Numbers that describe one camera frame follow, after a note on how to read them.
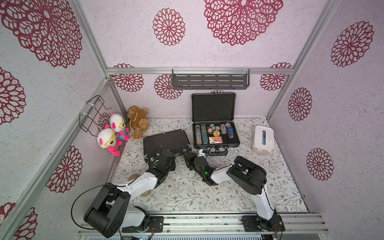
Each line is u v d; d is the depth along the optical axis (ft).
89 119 2.46
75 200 1.34
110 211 1.37
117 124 3.03
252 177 1.64
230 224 2.50
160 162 2.21
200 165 2.40
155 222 2.45
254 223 2.39
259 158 3.21
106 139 2.75
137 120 3.56
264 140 3.22
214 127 3.70
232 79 3.08
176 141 3.22
